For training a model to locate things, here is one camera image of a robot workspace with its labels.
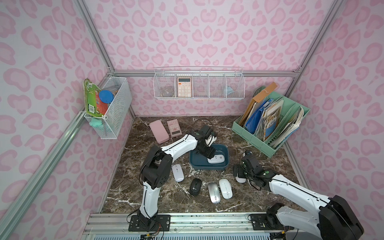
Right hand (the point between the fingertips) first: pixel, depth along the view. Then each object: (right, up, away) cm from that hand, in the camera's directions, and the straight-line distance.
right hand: (239, 167), depth 87 cm
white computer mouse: (-9, -10, -5) cm, 14 cm away
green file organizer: (+30, +34, +1) cm, 45 cm away
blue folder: (+11, +25, +11) cm, 30 cm away
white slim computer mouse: (-35, -5, +1) cm, 35 cm away
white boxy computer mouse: (-12, +4, +6) cm, 14 cm away
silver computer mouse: (-15, -12, -5) cm, 20 cm away
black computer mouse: (-26, -10, -3) cm, 28 cm away
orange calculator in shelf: (-32, +49, +7) cm, 59 cm away
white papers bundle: (+30, +27, -5) cm, 40 cm away
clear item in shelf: (-43, +45, +7) cm, 63 cm away
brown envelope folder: (+8, +37, +1) cm, 38 cm away
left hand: (-17, +9, +6) cm, 20 cm away
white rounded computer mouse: (0, -6, -3) cm, 7 cm away
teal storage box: (-24, +2, +6) cm, 25 cm away
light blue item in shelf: (-3, +48, +13) cm, 50 cm away
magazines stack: (+19, +24, +6) cm, 31 cm away
